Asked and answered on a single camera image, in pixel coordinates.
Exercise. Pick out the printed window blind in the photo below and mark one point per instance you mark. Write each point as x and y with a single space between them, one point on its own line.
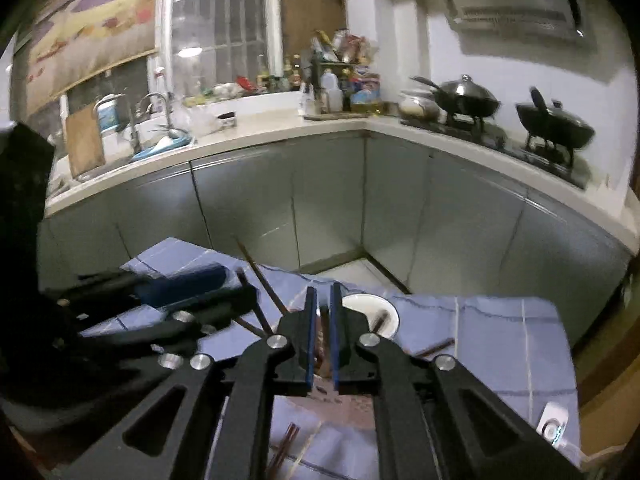
90 35

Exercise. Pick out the white plastic jug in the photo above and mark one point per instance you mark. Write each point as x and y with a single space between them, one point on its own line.
331 92

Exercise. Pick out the pot with glass lid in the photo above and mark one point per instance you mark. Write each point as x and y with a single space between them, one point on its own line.
417 105

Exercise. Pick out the cooking oil bottle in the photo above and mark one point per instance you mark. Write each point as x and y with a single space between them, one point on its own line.
366 92

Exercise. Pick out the white kitchen countertop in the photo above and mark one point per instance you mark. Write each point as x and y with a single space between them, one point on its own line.
280 122

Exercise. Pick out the dark wooden chopstick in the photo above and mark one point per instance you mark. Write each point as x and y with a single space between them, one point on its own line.
378 321
435 347
263 319
260 277

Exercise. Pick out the black wok with dark lid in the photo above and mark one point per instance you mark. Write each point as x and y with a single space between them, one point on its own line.
555 122

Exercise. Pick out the range hood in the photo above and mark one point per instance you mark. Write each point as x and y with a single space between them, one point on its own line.
510 5

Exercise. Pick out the white bowl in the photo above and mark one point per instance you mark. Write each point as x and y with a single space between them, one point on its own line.
360 307

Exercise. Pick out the cluttered spice rack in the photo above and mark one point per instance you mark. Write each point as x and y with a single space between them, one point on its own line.
345 47

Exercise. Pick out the barred window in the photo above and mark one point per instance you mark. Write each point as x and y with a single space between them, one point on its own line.
220 20

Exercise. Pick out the black wok with steel lid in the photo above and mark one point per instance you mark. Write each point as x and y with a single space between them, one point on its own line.
467 97

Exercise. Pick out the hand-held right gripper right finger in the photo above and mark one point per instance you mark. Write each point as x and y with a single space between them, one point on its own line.
336 340

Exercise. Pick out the white square device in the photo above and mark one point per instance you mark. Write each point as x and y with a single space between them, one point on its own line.
552 417

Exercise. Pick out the white and blue container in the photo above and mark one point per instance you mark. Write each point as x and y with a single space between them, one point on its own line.
109 115

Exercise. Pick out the grey kitchen cabinets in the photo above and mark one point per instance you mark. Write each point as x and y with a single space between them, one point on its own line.
325 195

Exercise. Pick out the wooden door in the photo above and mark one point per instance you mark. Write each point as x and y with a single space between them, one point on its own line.
610 360

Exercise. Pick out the steel faucet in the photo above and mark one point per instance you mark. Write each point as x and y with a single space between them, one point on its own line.
160 105

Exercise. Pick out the wooden cutting board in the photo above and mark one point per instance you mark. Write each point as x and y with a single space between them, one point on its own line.
84 142

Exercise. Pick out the brown board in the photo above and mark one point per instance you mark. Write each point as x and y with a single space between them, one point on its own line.
312 22

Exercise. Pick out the row of sauce bottles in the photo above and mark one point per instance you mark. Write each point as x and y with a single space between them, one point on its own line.
285 75

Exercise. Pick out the blue basin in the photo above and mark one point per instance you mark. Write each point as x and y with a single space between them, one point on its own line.
165 145

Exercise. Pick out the small white bottle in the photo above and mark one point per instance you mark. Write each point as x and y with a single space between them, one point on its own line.
305 102

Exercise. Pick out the gas stove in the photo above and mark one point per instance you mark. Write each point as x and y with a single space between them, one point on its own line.
500 142

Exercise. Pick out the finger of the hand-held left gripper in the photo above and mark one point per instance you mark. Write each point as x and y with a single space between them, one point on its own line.
220 310
185 282

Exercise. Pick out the blue checkered tablecloth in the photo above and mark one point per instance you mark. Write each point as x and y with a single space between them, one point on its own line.
500 340

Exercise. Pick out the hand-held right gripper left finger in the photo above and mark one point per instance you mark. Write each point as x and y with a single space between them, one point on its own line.
311 340

